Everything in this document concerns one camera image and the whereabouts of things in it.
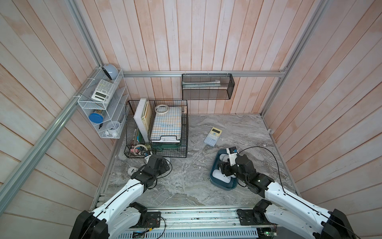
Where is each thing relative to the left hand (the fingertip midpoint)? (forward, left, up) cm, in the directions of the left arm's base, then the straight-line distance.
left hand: (160, 167), depth 86 cm
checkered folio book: (+18, -4, +15) cm, 24 cm away
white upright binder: (+21, +10, +20) cm, 30 cm away
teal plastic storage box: (-9, -41, -4) cm, 42 cm away
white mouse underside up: (-4, -34, -3) cm, 35 cm away
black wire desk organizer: (+25, +23, -3) cm, 34 cm away
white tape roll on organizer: (+31, +1, +15) cm, 34 cm away
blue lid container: (+15, +32, +26) cm, 44 cm away
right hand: (+2, -36, +6) cm, 37 cm away
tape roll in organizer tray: (+15, +16, +1) cm, 21 cm away
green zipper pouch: (+10, +2, +6) cm, 12 cm away
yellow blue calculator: (+27, -35, -5) cm, 44 cm away
